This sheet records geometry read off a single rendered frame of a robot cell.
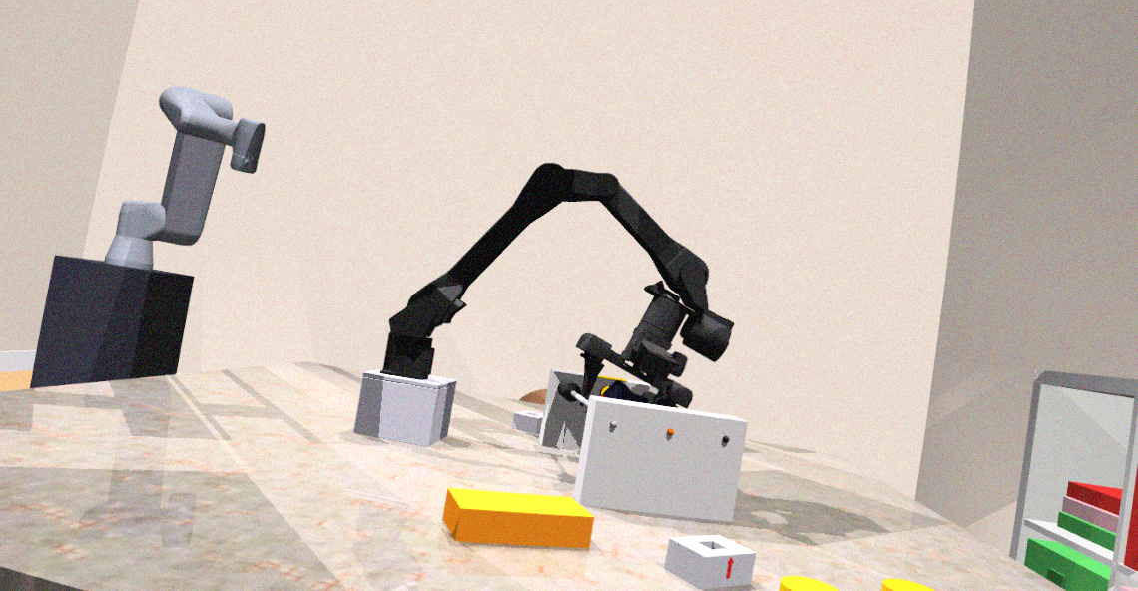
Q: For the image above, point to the yellow cylinder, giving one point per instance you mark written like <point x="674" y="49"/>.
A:
<point x="901" y="585"/>
<point x="803" y="584"/>

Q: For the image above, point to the orange rectangular block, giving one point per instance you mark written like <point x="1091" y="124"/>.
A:
<point x="517" y="519"/>

